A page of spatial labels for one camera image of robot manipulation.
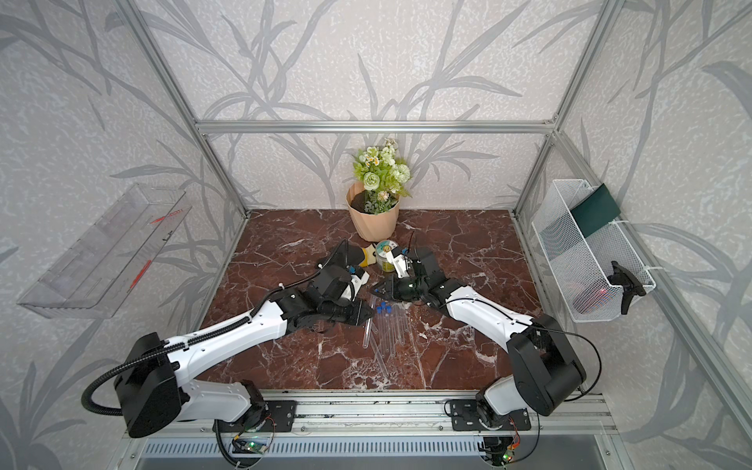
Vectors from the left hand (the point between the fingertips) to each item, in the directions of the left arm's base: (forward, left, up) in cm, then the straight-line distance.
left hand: (375, 316), depth 77 cm
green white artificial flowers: (+41, -2, +13) cm, 43 cm away
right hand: (+7, +1, +2) cm, 8 cm away
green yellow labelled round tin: (+24, -1, -8) cm, 25 cm away
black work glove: (+31, +12, -14) cm, 36 cm away
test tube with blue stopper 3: (+8, -7, -14) cm, 18 cm away
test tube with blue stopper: (-3, +2, -3) cm, 5 cm away
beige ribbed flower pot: (+35, +4, -3) cm, 35 cm away
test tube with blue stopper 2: (+8, -4, -13) cm, 16 cm away
